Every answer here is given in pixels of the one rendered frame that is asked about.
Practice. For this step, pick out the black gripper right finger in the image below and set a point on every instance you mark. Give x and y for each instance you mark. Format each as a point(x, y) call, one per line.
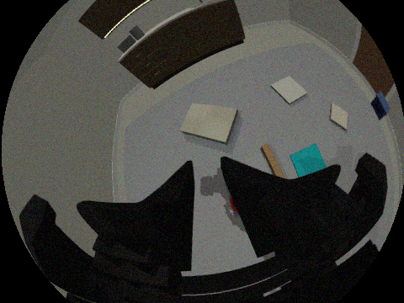
point(266, 203)

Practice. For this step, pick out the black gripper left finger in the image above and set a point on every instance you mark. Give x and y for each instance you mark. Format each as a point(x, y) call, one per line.
point(164, 217)

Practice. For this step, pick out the tan wooden curved bar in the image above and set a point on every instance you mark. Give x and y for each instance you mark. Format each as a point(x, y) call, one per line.
point(272, 161)

